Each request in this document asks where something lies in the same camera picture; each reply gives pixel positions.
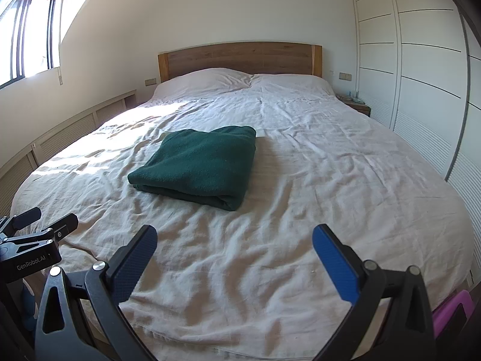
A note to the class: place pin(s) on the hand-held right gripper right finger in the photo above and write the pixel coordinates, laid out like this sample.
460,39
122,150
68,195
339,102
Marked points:
334,259

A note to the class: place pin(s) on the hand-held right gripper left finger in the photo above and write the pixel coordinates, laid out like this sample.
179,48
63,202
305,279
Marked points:
137,259

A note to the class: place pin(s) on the green knit sweater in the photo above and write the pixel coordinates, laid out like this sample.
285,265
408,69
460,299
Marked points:
203,165

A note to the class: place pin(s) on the wooden nightstand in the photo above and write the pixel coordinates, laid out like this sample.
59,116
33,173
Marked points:
360,109

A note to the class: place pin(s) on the white pillow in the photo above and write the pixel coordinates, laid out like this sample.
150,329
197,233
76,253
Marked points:
203,81
293,82

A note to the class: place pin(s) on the wooden headboard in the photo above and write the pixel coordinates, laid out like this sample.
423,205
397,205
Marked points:
240,56

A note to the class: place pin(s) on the window with dark frame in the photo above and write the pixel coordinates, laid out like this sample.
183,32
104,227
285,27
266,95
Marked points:
34,34

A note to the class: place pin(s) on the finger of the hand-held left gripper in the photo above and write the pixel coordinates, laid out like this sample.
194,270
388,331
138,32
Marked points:
64,227
24,219

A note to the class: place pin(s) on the small things on nightstand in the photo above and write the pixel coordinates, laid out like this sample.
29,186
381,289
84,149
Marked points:
351,97

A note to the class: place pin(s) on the white wardrobe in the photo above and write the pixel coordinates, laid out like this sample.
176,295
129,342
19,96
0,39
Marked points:
421,64

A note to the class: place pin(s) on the white bed sheet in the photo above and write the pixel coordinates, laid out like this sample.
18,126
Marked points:
282,203

